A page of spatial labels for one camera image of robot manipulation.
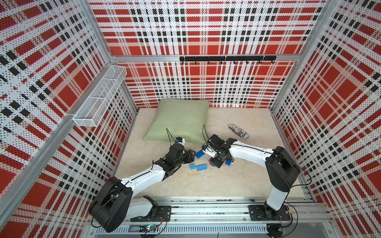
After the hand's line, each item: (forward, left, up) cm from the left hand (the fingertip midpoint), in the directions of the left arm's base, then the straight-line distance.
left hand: (193, 152), depth 87 cm
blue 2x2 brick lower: (-3, -21, -7) cm, 23 cm away
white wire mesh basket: (+23, +64, +14) cm, 69 cm away
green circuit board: (-37, +21, -6) cm, 43 cm away
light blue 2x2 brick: (-6, +1, -6) cm, 9 cm away
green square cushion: (+24, +14, +4) cm, 28 cm away
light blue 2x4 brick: (-6, -5, -7) cm, 10 cm away
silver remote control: (+20, -32, -6) cm, 38 cm away
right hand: (-3, -15, -4) cm, 16 cm away
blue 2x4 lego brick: (+2, -3, -6) cm, 7 cm away
